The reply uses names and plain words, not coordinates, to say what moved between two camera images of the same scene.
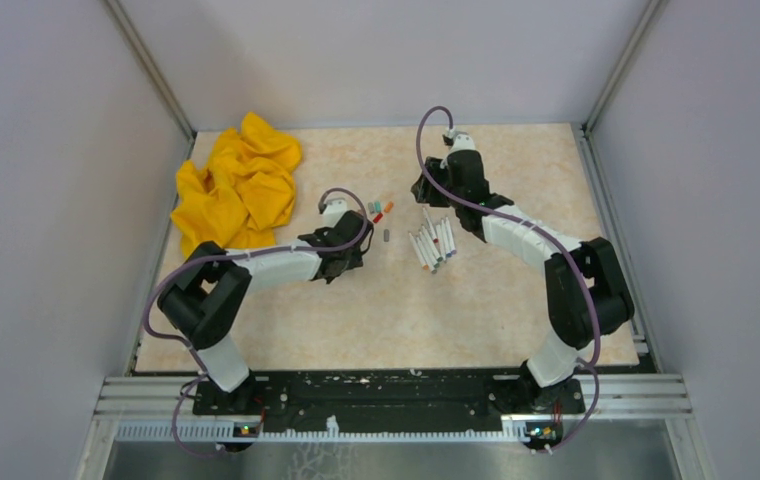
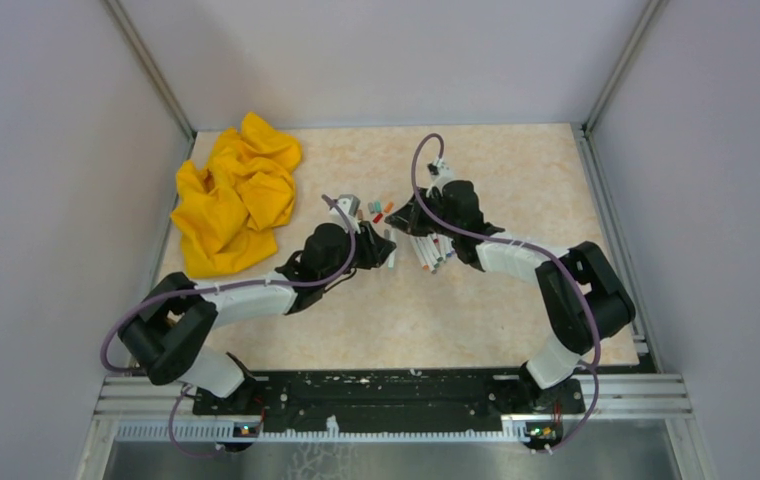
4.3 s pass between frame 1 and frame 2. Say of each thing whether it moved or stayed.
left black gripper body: moved
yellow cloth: stayed
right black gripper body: moved
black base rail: stayed
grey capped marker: stayed
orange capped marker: stayed
